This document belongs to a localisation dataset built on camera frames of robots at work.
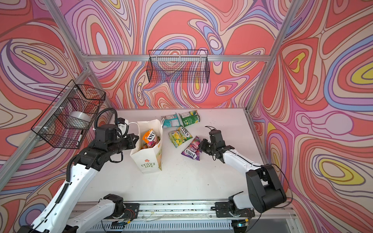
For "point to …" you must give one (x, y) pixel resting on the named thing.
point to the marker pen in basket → (79, 139)
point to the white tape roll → (79, 120)
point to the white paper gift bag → (147, 149)
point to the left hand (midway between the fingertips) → (140, 137)
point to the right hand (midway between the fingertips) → (199, 148)
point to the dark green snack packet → (190, 117)
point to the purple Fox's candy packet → (193, 151)
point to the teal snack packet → (170, 121)
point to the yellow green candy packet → (179, 136)
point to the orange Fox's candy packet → (150, 137)
